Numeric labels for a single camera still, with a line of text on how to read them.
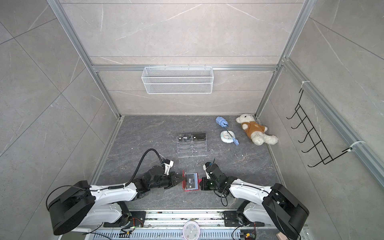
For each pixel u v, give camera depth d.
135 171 0.64
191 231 0.69
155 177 0.64
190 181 0.85
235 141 1.00
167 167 0.77
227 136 1.04
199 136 0.95
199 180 0.86
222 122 1.08
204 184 0.75
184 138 0.95
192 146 0.95
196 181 0.86
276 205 0.41
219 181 0.66
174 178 0.75
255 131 1.01
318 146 0.64
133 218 0.73
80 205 0.42
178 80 1.01
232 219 0.74
